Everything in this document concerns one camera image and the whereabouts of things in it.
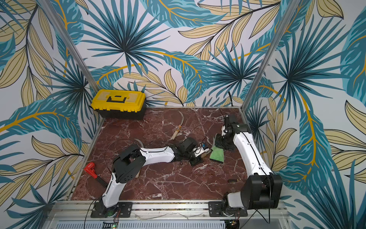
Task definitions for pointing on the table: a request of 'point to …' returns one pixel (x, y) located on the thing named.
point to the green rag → (217, 154)
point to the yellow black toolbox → (123, 104)
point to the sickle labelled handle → (178, 128)
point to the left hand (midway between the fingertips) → (201, 159)
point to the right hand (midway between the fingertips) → (219, 145)
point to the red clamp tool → (89, 168)
